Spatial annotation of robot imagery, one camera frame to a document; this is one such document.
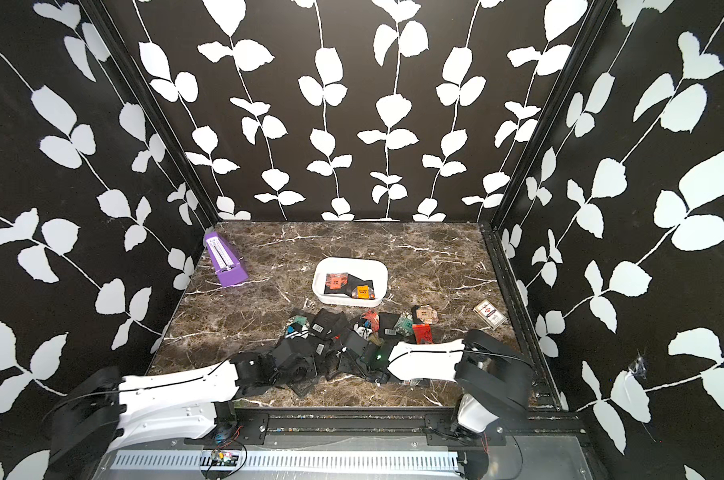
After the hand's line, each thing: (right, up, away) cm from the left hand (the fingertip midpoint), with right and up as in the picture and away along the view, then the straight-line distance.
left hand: (330, 361), depth 81 cm
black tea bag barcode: (+16, +7, +12) cm, 21 cm away
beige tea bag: (+30, +10, +14) cm, 34 cm away
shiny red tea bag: (+27, +5, +10) cm, 29 cm away
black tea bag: (+4, +19, +21) cm, 29 cm away
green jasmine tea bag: (+22, +6, +12) cm, 26 cm away
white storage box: (+9, +24, +20) cm, 33 cm away
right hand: (+1, -1, +2) cm, 3 cm away
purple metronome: (-37, +25, +17) cm, 48 cm away
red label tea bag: (-1, +20, +20) cm, 28 cm away
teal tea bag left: (-12, +9, +12) cm, 19 cm away
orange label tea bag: (+9, +16, +18) cm, 26 cm away
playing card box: (+49, +10, +12) cm, 51 cm away
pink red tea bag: (+12, +9, +13) cm, 20 cm away
